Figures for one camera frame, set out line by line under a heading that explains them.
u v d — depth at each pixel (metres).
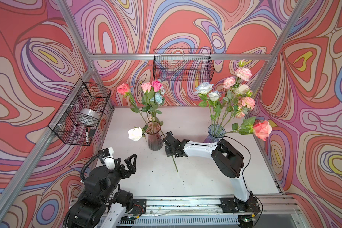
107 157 0.51
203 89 0.68
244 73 0.63
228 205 0.73
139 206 0.73
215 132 0.83
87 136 0.72
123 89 0.72
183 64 0.96
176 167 0.87
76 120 0.73
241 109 0.69
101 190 0.43
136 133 0.55
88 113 0.73
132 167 0.55
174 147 0.73
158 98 0.74
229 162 0.52
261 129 0.52
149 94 0.70
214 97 0.73
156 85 0.68
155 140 0.87
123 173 0.54
